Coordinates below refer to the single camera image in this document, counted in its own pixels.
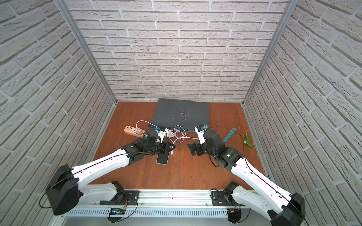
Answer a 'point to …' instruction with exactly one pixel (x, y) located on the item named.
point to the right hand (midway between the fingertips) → (192, 143)
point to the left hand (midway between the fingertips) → (175, 143)
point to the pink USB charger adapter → (139, 131)
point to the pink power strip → (132, 131)
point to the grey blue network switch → (180, 114)
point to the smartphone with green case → (162, 158)
